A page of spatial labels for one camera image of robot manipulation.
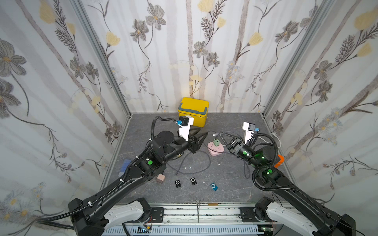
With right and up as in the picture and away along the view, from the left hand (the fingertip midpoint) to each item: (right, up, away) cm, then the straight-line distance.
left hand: (205, 132), depth 60 cm
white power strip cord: (+59, -4, +51) cm, 78 cm away
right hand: (+8, -2, -2) cm, 8 cm away
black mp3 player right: (-4, -30, +26) cm, 39 cm away
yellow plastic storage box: (-2, +16, +45) cm, 48 cm away
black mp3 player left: (-14, -31, +24) cm, 41 cm away
